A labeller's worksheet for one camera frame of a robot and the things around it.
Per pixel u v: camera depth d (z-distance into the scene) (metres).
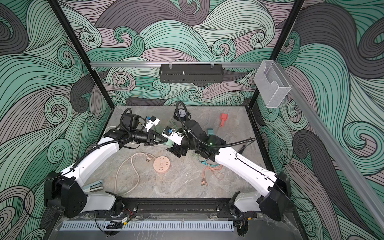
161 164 0.86
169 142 0.71
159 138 0.71
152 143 0.66
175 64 0.94
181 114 1.14
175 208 0.74
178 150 0.61
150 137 0.66
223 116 1.15
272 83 0.79
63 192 0.39
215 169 0.87
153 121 0.71
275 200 0.37
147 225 0.70
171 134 0.58
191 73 0.97
